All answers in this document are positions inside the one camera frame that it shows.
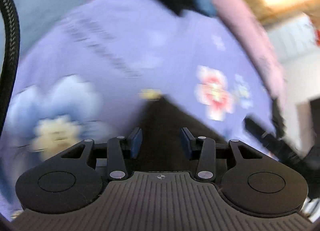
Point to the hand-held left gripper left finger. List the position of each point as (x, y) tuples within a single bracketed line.
[(136, 143)]

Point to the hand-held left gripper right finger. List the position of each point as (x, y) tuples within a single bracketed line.
[(186, 143)]

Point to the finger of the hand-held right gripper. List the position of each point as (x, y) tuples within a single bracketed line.
[(262, 131), (278, 118)]

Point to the black pants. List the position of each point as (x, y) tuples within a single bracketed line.
[(162, 131)]

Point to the white drawer cabinet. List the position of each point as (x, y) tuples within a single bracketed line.
[(295, 36)]

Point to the pink quilt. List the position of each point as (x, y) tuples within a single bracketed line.
[(250, 28)]

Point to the purple floral blanket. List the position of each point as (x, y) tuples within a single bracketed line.
[(120, 46)]

